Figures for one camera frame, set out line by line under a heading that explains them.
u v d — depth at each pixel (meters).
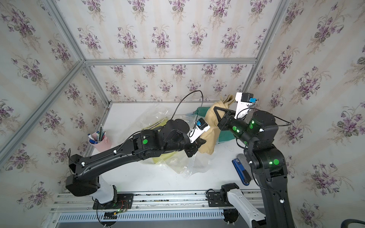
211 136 0.58
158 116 1.01
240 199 0.56
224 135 0.71
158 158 0.44
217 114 0.53
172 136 0.41
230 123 0.46
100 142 0.84
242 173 0.80
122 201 0.72
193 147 0.49
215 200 0.73
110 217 0.71
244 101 0.44
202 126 0.47
